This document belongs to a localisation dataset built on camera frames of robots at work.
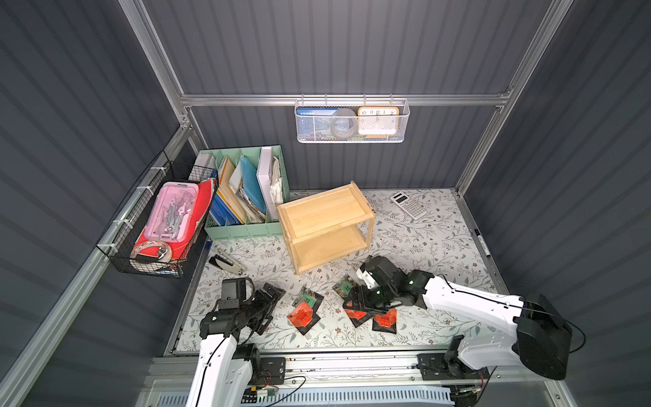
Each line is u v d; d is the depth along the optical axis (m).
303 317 0.84
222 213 0.97
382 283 0.64
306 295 0.89
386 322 0.82
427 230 1.08
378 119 0.88
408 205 1.13
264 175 0.91
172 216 0.72
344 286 0.90
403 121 0.85
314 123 0.84
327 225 0.83
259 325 0.67
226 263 0.94
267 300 0.71
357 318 0.83
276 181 0.89
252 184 0.93
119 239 0.61
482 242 1.07
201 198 0.77
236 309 0.60
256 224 1.03
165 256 0.67
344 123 0.87
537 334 0.42
